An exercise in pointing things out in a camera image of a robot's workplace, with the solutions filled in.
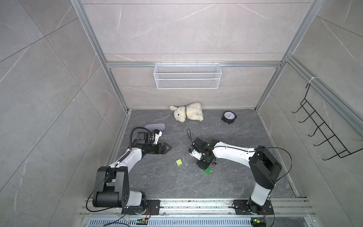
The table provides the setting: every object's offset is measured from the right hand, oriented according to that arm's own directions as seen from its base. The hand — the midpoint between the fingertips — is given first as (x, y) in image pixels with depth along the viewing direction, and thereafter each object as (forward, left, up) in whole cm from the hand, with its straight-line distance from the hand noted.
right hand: (203, 164), depth 87 cm
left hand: (+10, +23, +7) cm, 26 cm away
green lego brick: (-4, -3, 0) cm, 5 cm away
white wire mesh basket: (+55, +9, +28) cm, 62 cm away
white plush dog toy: (+39, +4, +7) cm, 40 cm away
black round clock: (+39, -25, +1) cm, 46 cm away
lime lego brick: (+1, +15, 0) cm, 15 cm away
